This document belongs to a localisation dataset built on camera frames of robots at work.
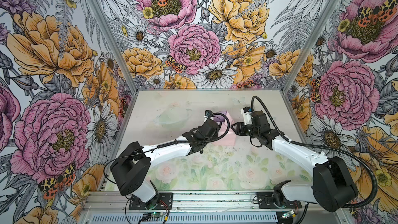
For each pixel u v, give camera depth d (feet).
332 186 1.36
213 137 2.22
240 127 2.50
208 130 2.10
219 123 2.29
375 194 1.31
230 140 2.84
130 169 1.42
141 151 1.53
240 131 2.50
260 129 2.18
